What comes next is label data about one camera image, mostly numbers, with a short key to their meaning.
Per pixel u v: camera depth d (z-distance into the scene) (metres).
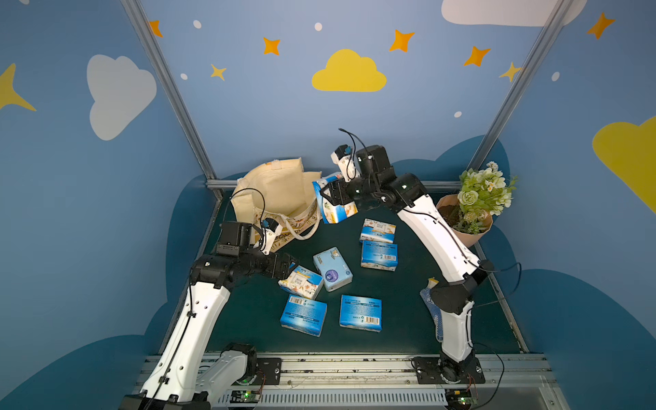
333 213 0.70
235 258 0.53
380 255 0.93
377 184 0.54
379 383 0.73
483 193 0.84
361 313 0.79
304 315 0.79
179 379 0.38
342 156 0.63
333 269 0.91
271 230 0.64
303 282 0.86
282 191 1.02
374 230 1.01
